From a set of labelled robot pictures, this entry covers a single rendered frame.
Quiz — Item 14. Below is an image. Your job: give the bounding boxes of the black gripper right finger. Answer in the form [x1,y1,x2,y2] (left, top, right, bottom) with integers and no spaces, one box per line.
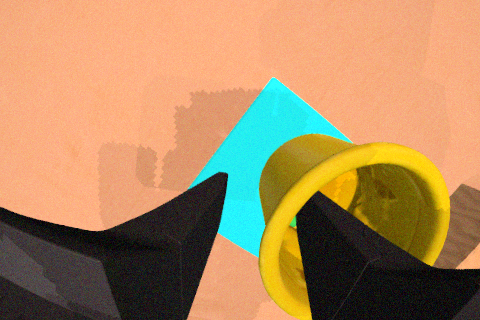
[296,191,480,320]

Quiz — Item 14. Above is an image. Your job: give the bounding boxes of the yellow cup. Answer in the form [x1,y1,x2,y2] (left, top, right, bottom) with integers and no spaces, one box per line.
[259,133,451,320]

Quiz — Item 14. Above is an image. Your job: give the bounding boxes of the tan wooden block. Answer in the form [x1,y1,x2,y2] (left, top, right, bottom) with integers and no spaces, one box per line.
[433,183,480,269]

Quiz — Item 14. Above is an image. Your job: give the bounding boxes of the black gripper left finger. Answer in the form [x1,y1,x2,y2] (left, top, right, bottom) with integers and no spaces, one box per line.
[0,172,228,320]

